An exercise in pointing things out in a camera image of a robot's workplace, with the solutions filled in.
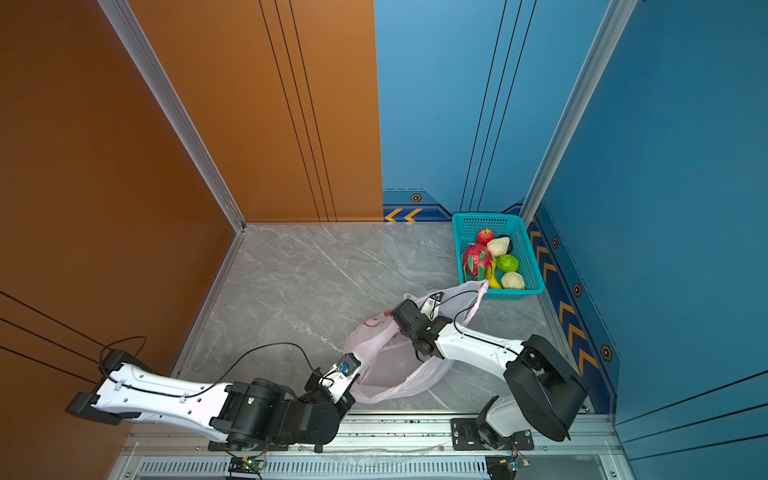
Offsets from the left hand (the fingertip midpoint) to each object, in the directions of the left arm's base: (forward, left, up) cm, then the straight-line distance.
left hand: (360, 380), depth 64 cm
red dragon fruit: (+42, -34, -10) cm, 55 cm away
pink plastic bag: (+11, -7, -19) cm, 22 cm away
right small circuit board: (-13, -34, -20) cm, 42 cm away
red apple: (+55, -40, -12) cm, 69 cm away
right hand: (+20, -13, -15) cm, 28 cm away
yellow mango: (+36, -40, -14) cm, 55 cm away
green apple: (+42, -45, -11) cm, 62 cm away
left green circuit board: (-14, +28, -20) cm, 37 cm away
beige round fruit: (+48, -43, -10) cm, 65 cm away
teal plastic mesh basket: (+60, -34, -12) cm, 70 cm away
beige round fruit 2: (+35, -46, -12) cm, 59 cm away
